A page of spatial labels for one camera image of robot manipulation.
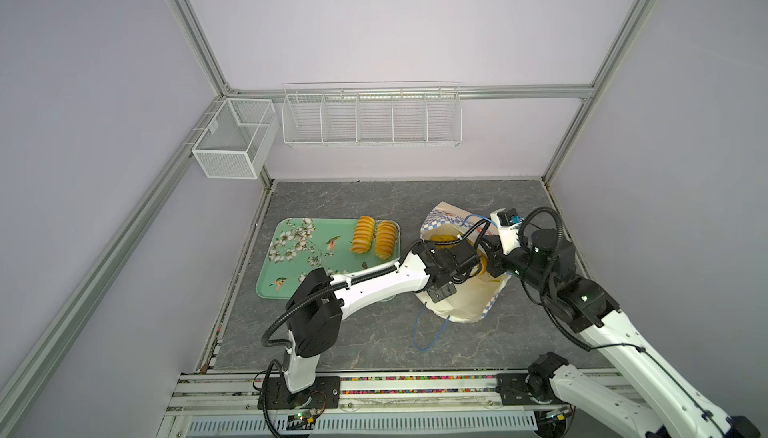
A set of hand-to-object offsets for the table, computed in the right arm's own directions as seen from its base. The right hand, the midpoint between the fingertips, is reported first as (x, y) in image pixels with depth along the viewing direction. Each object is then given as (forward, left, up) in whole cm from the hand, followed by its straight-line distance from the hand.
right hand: (482, 239), depth 71 cm
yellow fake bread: (+17, +32, -23) cm, 43 cm away
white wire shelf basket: (+48, +29, +4) cm, 56 cm away
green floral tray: (+16, +52, -26) cm, 61 cm away
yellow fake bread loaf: (+16, +25, -24) cm, 38 cm away
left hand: (-4, +10, -15) cm, 19 cm away
